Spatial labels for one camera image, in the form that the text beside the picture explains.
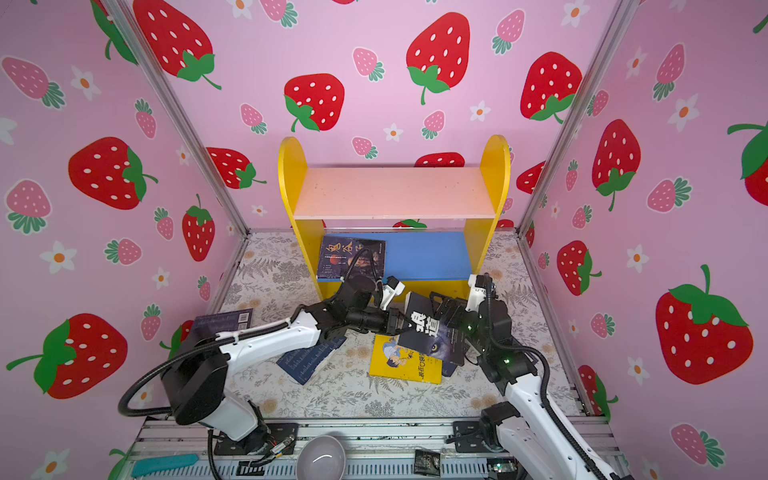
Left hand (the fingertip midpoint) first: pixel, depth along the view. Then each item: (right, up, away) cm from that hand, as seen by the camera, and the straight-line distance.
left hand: (417, 327), depth 74 cm
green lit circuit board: (+21, -33, -4) cm, 39 cm away
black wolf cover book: (+4, -2, +2) cm, 5 cm away
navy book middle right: (+10, -14, +10) cm, 20 cm away
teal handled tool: (-62, -32, -4) cm, 70 cm away
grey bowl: (-23, -31, -4) cm, 39 cm away
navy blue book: (-33, -13, +12) cm, 37 cm away
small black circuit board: (+2, -31, -5) cm, 31 cm away
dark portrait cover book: (-23, +18, +19) cm, 35 cm away
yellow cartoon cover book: (-7, -12, +12) cm, 19 cm away
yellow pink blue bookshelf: (+7, +30, +53) cm, 61 cm away
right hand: (+7, +7, +3) cm, 10 cm away
